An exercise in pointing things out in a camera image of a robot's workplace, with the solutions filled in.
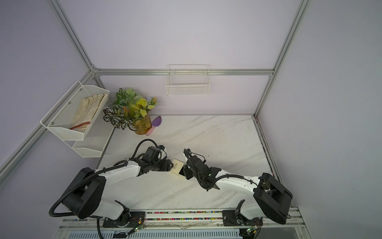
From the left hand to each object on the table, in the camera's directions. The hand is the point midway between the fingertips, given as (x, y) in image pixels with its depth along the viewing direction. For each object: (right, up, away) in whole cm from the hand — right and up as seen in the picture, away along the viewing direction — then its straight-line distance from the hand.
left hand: (168, 166), depth 90 cm
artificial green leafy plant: (-29, +37, +8) cm, 48 cm away
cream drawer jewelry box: (+6, 0, -2) cm, 6 cm away
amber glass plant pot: (-21, +26, +15) cm, 37 cm away
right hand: (+12, +1, -6) cm, 13 cm away
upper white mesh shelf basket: (-47, +31, -14) cm, 58 cm away
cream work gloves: (-43, +36, -9) cm, 57 cm away
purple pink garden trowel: (-14, +29, +25) cm, 41 cm away
